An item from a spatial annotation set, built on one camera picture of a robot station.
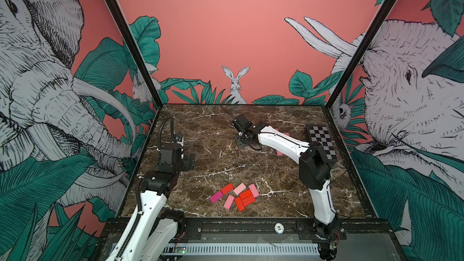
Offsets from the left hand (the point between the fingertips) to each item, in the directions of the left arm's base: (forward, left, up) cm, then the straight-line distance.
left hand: (181, 151), depth 78 cm
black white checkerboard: (+18, -75, -16) cm, 79 cm away
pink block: (+21, -56, -18) cm, 62 cm away
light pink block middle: (-11, -26, -17) cm, 33 cm away
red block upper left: (-11, -19, -16) cm, 28 cm away
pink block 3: (-12, -32, -17) cm, 38 cm away
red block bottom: (-18, -25, -17) cm, 35 cm away
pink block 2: (-17, -20, -17) cm, 31 cm away
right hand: (+12, -27, -8) cm, 30 cm away
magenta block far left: (-15, -14, -18) cm, 27 cm away
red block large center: (-16, -29, -17) cm, 37 cm away
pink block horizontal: (-11, -38, +15) cm, 43 cm away
